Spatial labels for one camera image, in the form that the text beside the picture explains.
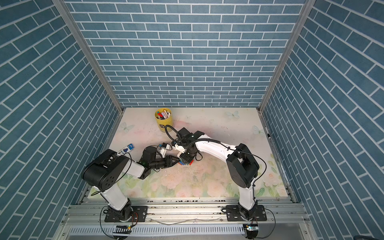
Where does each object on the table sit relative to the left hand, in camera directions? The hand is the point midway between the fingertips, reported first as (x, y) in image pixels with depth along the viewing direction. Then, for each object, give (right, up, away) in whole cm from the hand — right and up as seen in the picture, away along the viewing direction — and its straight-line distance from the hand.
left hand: (180, 163), depth 89 cm
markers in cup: (-14, +30, +13) cm, 35 cm away
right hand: (+4, +3, -2) cm, 5 cm away
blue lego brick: (+2, 0, -1) cm, 2 cm away
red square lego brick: (+7, +4, -9) cm, 12 cm away
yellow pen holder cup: (-14, +24, +10) cm, 29 cm away
